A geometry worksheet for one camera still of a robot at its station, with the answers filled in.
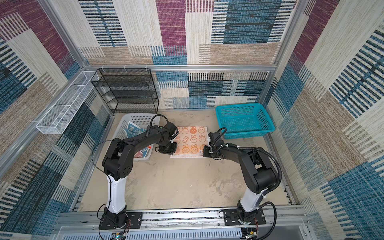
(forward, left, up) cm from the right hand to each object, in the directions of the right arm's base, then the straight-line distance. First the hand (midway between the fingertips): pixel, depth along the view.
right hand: (205, 153), depth 96 cm
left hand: (+1, +20, +2) cm, 20 cm away
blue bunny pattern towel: (+20, +50, +1) cm, 54 cm away
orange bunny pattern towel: (+10, +9, 0) cm, 13 cm away
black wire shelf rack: (+43, +53, +18) cm, 71 cm away
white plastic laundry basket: (+25, +43, +4) cm, 50 cm away
